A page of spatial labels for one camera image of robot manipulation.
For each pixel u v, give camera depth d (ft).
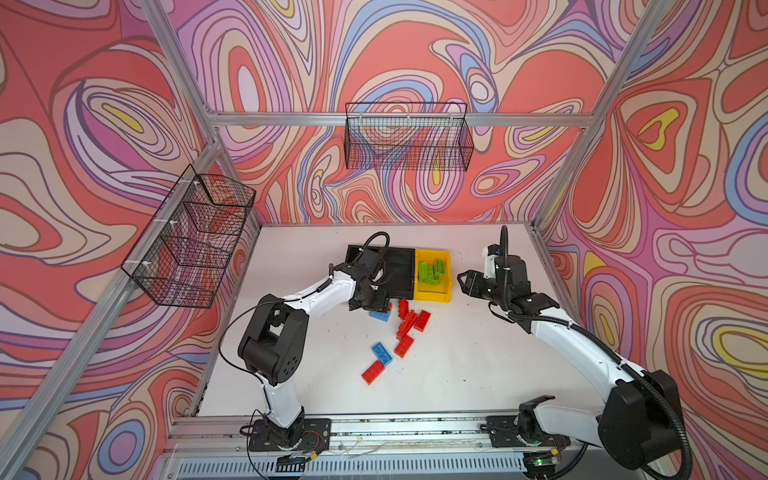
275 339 1.56
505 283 2.06
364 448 2.40
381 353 2.83
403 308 3.06
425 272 3.31
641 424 1.37
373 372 2.70
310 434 2.37
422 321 3.04
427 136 3.14
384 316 3.06
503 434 2.41
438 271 3.24
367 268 2.41
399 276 3.17
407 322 2.86
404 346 2.83
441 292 3.20
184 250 2.23
